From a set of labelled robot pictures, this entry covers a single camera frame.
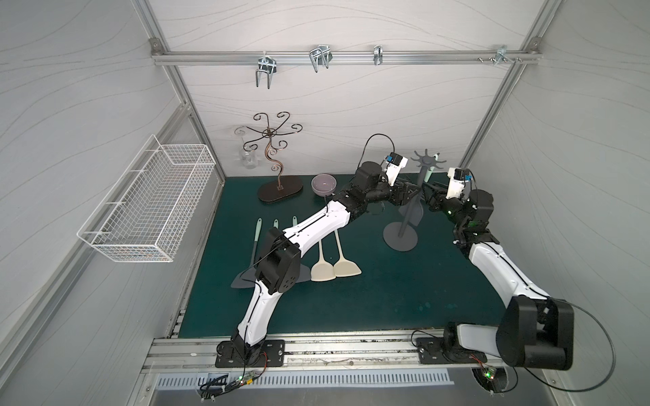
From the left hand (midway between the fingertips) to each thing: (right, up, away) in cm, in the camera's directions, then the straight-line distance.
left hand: (419, 186), depth 76 cm
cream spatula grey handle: (-30, -30, +13) cm, 44 cm away
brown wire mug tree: (-51, +1, +39) cm, 64 cm away
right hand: (+5, +2, +4) cm, 7 cm away
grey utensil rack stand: (0, -19, +25) cm, 32 cm away
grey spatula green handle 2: (-37, -30, +13) cm, 49 cm away
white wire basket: (-78, -7, -7) cm, 78 cm away
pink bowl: (-30, +3, +37) cm, 48 cm away
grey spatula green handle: (-50, -14, +28) cm, 59 cm away
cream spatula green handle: (-22, -29, +15) cm, 39 cm away
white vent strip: (-25, -55, -6) cm, 60 cm away
